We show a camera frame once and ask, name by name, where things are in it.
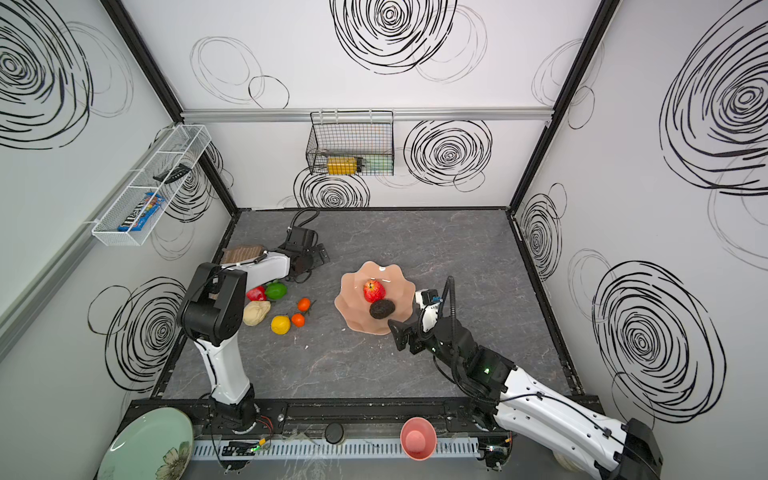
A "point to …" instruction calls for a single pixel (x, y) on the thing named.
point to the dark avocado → (381, 309)
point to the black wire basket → (352, 142)
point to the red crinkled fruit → (374, 291)
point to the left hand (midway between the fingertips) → (318, 257)
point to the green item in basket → (378, 164)
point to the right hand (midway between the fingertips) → (401, 317)
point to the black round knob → (334, 433)
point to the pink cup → (418, 438)
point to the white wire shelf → (183, 144)
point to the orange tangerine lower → (298, 319)
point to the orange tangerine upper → (303, 304)
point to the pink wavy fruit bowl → (353, 304)
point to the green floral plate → (157, 445)
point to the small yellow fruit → (280, 324)
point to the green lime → (276, 290)
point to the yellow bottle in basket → (341, 165)
